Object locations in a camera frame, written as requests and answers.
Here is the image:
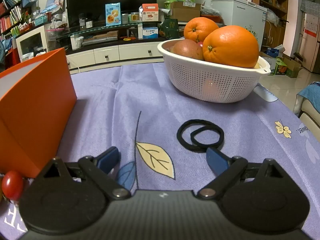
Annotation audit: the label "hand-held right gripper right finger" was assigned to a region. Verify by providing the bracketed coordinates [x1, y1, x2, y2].
[196, 147, 288, 201]

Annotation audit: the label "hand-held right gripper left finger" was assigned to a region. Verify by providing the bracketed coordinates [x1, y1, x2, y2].
[37, 146, 132, 202]

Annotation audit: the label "orange cardboard box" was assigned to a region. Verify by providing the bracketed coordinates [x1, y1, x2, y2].
[0, 47, 77, 179]

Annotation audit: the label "red cherry tomato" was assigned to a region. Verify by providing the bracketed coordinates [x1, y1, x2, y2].
[1, 170, 25, 202]

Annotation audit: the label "white plastic colander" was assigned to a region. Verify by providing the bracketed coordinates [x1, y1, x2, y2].
[157, 39, 272, 103]

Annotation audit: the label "white television cabinet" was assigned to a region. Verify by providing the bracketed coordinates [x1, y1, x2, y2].
[65, 21, 175, 68]

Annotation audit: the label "beige sofa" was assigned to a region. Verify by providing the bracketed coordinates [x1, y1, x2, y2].
[294, 97, 320, 135]

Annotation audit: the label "green printed carton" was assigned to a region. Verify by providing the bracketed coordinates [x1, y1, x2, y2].
[271, 56, 288, 75]

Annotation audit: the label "large orange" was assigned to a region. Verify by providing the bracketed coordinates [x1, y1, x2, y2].
[202, 25, 259, 68]
[184, 17, 220, 43]

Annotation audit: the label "blue cloth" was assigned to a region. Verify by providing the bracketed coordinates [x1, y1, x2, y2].
[297, 81, 320, 110]

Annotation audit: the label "silver disc player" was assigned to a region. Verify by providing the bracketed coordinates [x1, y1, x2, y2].
[82, 35, 118, 46]

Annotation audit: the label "white bottles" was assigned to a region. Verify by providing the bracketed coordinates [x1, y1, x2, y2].
[70, 35, 84, 50]

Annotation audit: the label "open brown carton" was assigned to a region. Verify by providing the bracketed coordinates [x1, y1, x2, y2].
[284, 57, 304, 78]

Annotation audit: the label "blue white medicine box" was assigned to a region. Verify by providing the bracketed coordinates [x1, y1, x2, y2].
[142, 27, 159, 39]

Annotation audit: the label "white glass-door cabinet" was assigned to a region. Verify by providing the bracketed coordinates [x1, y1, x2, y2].
[15, 24, 54, 62]

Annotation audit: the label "wooden shelf unit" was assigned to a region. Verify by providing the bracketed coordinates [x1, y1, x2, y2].
[249, 0, 289, 53]

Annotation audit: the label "dark green bag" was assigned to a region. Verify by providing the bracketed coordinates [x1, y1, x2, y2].
[159, 18, 178, 39]

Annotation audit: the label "red plastic basin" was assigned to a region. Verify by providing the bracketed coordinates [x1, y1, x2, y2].
[200, 15, 223, 23]

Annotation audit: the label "blue snack box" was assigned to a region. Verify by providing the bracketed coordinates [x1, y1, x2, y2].
[105, 3, 121, 26]

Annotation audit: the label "white chest freezer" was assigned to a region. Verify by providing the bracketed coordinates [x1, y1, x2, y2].
[211, 0, 267, 53]

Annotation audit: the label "dark plastic bag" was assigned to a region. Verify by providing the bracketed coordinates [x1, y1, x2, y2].
[200, 5, 220, 17]

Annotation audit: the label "brown cardboard box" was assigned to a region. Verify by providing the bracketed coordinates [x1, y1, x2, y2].
[170, 1, 202, 22]

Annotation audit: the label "orange white carton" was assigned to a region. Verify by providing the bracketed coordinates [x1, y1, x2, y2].
[142, 3, 159, 22]

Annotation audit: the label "black flat television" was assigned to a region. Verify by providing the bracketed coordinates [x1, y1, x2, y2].
[66, 0, 157, 28]

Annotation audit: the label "picture desk calendar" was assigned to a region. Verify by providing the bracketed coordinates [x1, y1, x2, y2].
[45, 0, 66, 12]

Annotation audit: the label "bookshelf with books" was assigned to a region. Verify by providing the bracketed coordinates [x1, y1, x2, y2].
[0, 0, 33, 40]

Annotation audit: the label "black hair tie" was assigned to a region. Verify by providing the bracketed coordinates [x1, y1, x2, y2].
[177, 119, 224, 152]
[190, 127, 222, 152]

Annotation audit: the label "wall calendar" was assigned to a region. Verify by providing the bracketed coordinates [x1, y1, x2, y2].
[304, 12, 320, 43]

